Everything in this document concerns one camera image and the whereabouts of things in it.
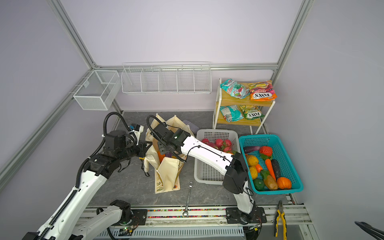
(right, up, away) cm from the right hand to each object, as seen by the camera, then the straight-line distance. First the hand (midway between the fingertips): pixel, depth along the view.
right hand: (165, 147), depth 78 cm
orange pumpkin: (+62, -19, -1) cm, 65 cm away
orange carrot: (+60, -14, +10) cm, 63 cm away
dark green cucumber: (+64, -14, +9) cm, 66 cm away
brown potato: (+56, -20, +1) cm, 60 cm away
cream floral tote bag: (+3, -8, -10) cm, 13 cm away
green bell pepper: (+50, -20, +1) cm, 54 cm away
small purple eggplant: (+50, -4, +16) cm, 53 cm away
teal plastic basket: (+68, -13, +4) cm, 69 cm away
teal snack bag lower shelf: (+38, +19, +15) cm, 46 cm away
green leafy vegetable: (+56, -16, +6) cm, 58 cm away
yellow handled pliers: (+59, -32, -4) cm, 67 cm away
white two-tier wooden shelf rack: (+41, +23, +2) cm, 47 cm away
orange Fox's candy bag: (+52, +30, +1) cm, 60 cm away
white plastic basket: (+21, -17, +9) cm, 28 cm away
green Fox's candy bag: (+51, +20, +16) cm, 57 cm away
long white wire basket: (-4, +43, +21) cm, 48 cm away
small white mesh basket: (-49, +33, +19) cm, 62 cm away
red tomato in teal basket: (+59, -4, +13) cm, 61 cm away
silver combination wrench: (+11, -33, -3) cm, 35 cm away
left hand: (-6, +2, -5) cm, 8 cm away
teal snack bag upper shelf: (+38, +32, +4) cm, 50 cm away
